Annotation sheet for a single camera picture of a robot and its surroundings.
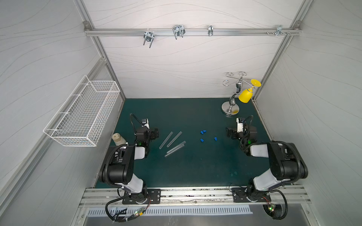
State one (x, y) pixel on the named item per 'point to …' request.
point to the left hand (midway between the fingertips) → (147, 127)
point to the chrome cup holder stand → (231, 108)
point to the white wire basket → (80, 121)
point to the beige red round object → (118, 140)
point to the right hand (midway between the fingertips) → (234, 126)
